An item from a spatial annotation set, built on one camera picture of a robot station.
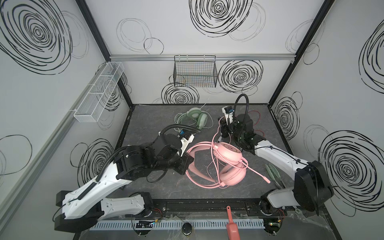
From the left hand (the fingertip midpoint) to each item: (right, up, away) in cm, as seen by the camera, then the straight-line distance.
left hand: (195, 162), depth 57 cm
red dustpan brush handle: (+17, -33, +9) cm, 39 cm away
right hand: (+13, +17, +25) cm, 32 cm away
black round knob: (-3, -29, +4) cm, 29 cm away
